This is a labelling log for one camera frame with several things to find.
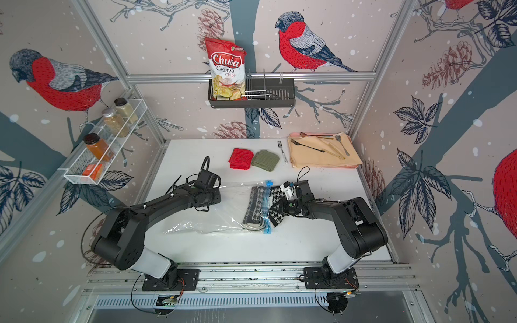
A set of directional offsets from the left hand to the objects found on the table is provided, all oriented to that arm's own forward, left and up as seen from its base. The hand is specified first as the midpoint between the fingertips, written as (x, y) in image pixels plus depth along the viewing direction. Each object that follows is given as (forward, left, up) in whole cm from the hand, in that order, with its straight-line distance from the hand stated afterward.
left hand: (220, 193), depth 92 cm
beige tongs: (+27, -65, -5) cm, 71 cm away
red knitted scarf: (+21, -8, -1) cm, 23 cm away
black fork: (+34, -46, -6) cm, 58 cm away
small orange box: (-8, +35, +29) cm, 46 cm away
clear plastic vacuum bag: (-6, -11, -3) cm, 13 cm away
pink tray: (+44, -41, -4) cm, 60 cm away
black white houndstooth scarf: (-12, -16, -1) cm, 20 cm away
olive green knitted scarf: (+21, -22, -1) cm, 30 cm away
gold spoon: (+43, -46, -4) cm, 63 cm away
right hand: (-6, -24, -3) cm, 25 cm away
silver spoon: (+41, -67, -4) cm, 78 cm away
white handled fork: (+35, -30, -5) cm, 47 cm away
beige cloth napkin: (+31, -46, -5) cm, 56 cm away
